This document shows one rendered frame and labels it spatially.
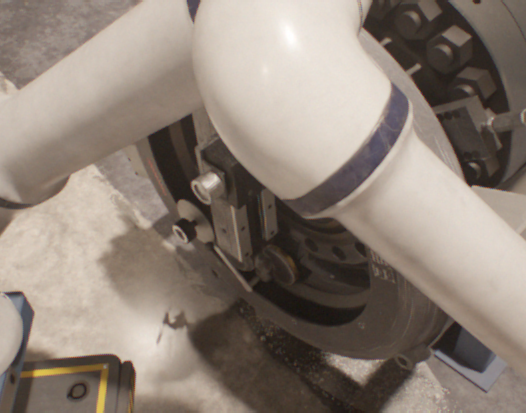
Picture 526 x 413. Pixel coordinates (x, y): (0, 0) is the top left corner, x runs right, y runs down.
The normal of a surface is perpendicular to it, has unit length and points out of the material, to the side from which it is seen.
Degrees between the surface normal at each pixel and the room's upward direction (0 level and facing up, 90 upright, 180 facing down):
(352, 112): 48
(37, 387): 0
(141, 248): 0
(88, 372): 0
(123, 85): 78
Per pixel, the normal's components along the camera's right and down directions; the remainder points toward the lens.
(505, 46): 0.49, -0.11
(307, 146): -0.04, 0.46
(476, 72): -0.18, -0.74
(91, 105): -0.46, 0.52
